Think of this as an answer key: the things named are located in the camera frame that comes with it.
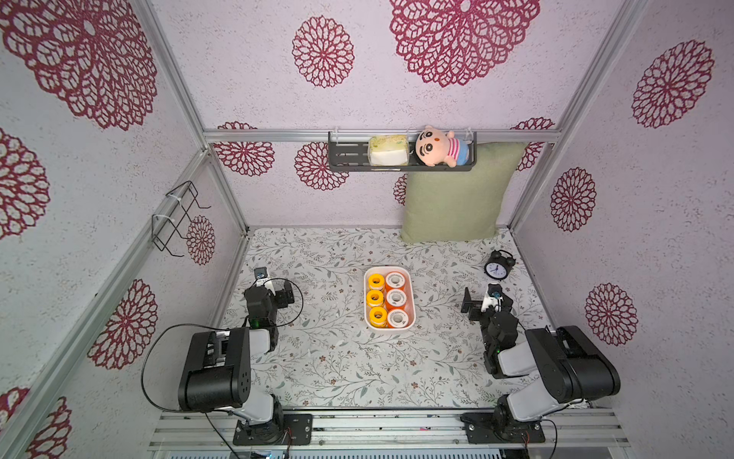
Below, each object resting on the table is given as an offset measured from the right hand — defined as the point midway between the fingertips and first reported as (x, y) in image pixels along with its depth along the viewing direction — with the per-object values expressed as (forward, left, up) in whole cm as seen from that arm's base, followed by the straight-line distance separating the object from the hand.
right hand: (483, 287), depth 89 cm
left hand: (+2, +67, -2) cm, 67 cm away
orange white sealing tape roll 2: (0, +27, -7) cm, 28 cm away
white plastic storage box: (-3, +22, -8) cm, 24 cm away
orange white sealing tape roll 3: (-8, +26, -7) cm, 28 cm away
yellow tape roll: (+7, +34, -7) cm, 35 cm away
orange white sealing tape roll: (+7, +27, -7) cm, 29 cm away
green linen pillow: (+29, +4, +8) cm, 30 cm away
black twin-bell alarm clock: (+13, -10, -5) cm, 17 cm away
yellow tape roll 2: (0, +34, -8) cm, 35 cm away
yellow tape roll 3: (-6, +33, -8) cm, 34 cm away
